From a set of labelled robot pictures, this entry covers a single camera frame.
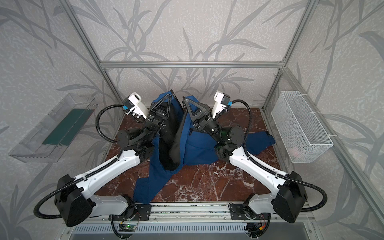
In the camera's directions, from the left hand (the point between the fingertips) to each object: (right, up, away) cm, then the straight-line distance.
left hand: (172, 96), depth 46 cm
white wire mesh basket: (+51, -14, +15) cm, 55 cm away
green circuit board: (-27, -59, +24) cm, 69 cm away
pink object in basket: (+55, -23, +26) cm, 65 cm away
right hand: (+5, -1, +2) cm, 5 cm away
